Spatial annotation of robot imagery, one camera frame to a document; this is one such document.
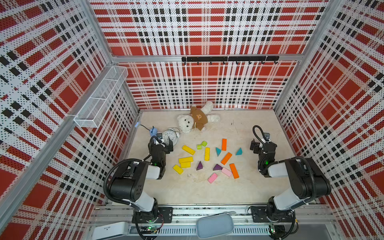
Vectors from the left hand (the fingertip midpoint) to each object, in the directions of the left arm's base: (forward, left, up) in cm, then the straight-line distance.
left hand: (163, 139), depth 94 cm
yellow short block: (-14, -15, -8) cm, 22 cm away
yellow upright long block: (-7, -28, -8) cm, 30 cm away
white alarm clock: (+7, -4, -5) cm, 9 cm away
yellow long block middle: (-10, -15, -8) cm, 20 cm away
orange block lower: (-18, -44, -8) cm, 48 cm away
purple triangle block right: (-16, -34, -7) cm, 38 cm away
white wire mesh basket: (+10, +44, +14) cm, 47 cm away
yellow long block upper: (-3, -15, -9) cm, 18 cm away
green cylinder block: (-1, -22, -8) cm, 24 cm away
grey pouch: (-45, -31, -5) cm, 55 cm away
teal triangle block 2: (-6, -49, -6) cm, 49 cm away
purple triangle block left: (-16, -23, -6) cm, 29 cm away
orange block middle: (-10, -40, -9) cm, 42 cm away
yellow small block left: (-16, -10, -9) cm, 21 cm away
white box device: (-47, +16, -1) cm, 50 cm away
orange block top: (+1, -40, -9) cm, 41 cm away
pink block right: (-18, -39, -9) cm, 44 cm away
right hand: (0, -64, -1) cm, 64 cm away
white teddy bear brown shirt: (+19, -22, -3) cm, 29 cm away
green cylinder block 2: (+2, -26, -8) cm, 27 cm away
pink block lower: (-22, -30, -9) cm, 38 cm away
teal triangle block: (-4, -35, -9) cm, 37 cm away
